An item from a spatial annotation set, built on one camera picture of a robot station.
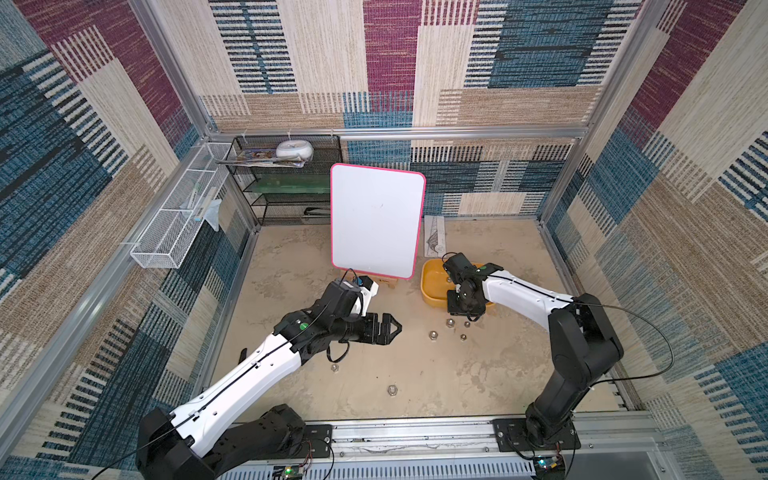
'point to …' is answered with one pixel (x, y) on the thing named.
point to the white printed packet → (434, 236)
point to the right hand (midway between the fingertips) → (456, 307)
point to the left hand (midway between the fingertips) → (388, 325)
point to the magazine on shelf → (264, 158)
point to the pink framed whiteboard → (377, 220)
